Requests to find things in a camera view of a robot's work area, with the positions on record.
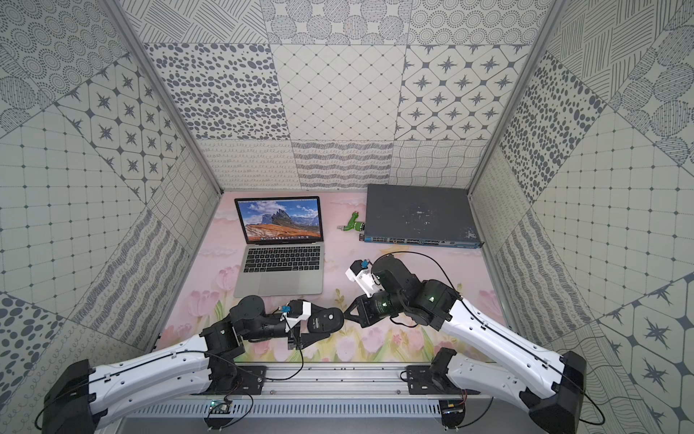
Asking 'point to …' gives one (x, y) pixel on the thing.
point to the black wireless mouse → (325, 320)
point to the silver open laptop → (284, 251)
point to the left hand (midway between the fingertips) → (327, 310)
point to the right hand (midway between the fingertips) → (347, 318)
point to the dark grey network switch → (415, 215)
